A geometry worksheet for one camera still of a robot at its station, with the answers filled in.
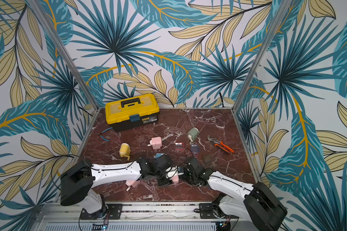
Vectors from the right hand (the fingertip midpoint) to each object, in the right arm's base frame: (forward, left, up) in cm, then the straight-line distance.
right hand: (178, 176), depth 84 cm
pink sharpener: (+20, +14, +5) cm, 25 cm away
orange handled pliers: (+22, -29, -2) cm, 36 cm away
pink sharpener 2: (-5, +26, +5) cm, 27 cm away
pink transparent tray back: (+20, -1, -1) cm, 20 cm away
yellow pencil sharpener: (+15, +32, +6) cm, 36 cm away
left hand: (-2, +6, +3) cm, 7 cm away
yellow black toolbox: (+38, +28, +16) cm, 50 cm away
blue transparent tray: (+18, -12, 0) cm, 21 cm away
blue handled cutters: (+34, +52, +1) cm, 62 cm away
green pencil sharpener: (+25, -10, +7) cm, 28 cm away
